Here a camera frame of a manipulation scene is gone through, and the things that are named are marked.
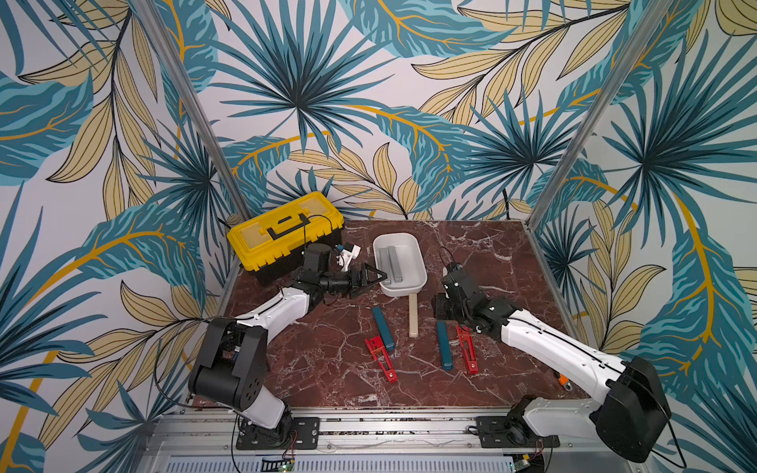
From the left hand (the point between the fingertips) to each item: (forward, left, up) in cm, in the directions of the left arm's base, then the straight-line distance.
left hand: (379, 285), depth 81 cm
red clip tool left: (-11, 0, -17) cm, 20 cm away
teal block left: (-5, -2, -16) cm, 17 cm away
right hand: (-2, -16, -5) cm, 17 cm away
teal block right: (-10, -20, -17) cm, 29 cm away
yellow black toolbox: (+14, +32, -1) cm, 35 cm away
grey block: (+18, -1, -15) cm, 23 cm away
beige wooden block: (-1, -11, -16) cm, 19 cm away
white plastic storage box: (+23, -8, -17) cm, 30 cm away
